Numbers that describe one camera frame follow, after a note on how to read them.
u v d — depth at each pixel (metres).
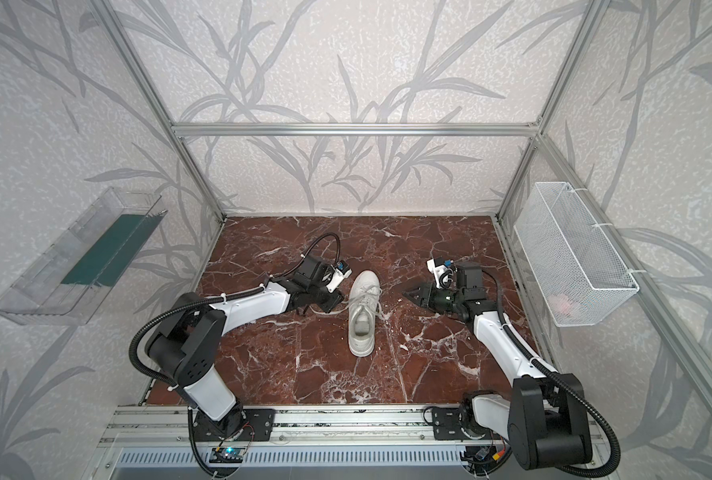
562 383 0.41
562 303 0.73
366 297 0.88
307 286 0.72
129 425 0.75
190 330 0.53
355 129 0.97
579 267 0.61
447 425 0.73
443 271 0.77
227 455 0.71
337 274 0.82
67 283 0.63
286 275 0.74
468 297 0.67
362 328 0.88
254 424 0.74
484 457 0.74
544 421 0.40
